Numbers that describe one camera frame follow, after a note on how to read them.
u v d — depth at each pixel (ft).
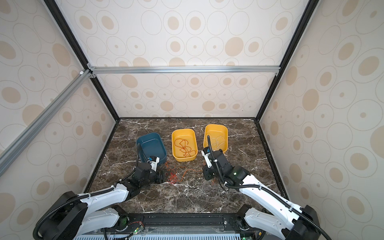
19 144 1.77
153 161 2.55
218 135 3.59
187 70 3.03
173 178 2.89
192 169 3.03
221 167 1.86
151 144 3.38
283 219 1.34
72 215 1.36
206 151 2.24
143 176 2.20
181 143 3.38
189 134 3.49
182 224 2.45
